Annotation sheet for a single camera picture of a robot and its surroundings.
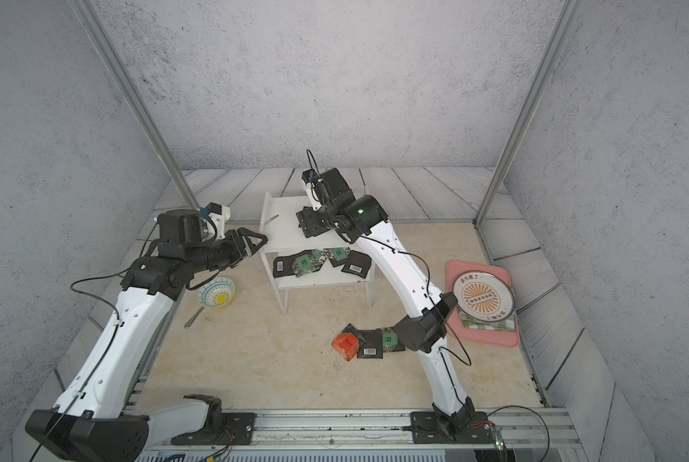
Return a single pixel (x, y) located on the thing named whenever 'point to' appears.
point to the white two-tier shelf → (281, 232)
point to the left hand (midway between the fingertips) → (266, 241)
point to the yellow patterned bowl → (217, 293)
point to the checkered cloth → (506, 324)
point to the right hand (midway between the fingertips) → (312, 216)
